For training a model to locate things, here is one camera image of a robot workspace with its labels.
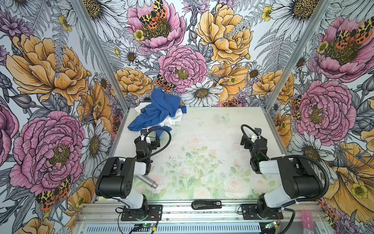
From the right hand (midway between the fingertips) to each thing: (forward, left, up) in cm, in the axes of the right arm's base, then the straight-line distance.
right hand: (251, 138), depth 94 cm
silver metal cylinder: (-23, +63, -5) cm, 67 cm away
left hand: (+2, +64, +1) cm, 64 cm away
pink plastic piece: (-43, -17, -7) cm, 46 cm away
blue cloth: (+18, +64, +4) cm, 66 cm away
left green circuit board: (-44, +62, -9) cm, 77 cm away
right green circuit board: (-44, 0, -9) cm, 45 cm away
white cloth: (+19, +54, -3) cm, 57 cm away
